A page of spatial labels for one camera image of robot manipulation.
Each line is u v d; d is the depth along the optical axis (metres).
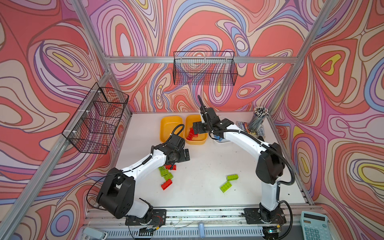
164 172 0.87
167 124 1.10
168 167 0.90
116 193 0.42
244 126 1.08
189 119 1.09
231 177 0.85
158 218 0.72
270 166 0.49
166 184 0.82
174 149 0.66
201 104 0.74
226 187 0.82
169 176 0.86
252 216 0.73
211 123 0.66
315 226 0.69
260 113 0.93
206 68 0.96
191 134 1.02
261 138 0.99
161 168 0.88
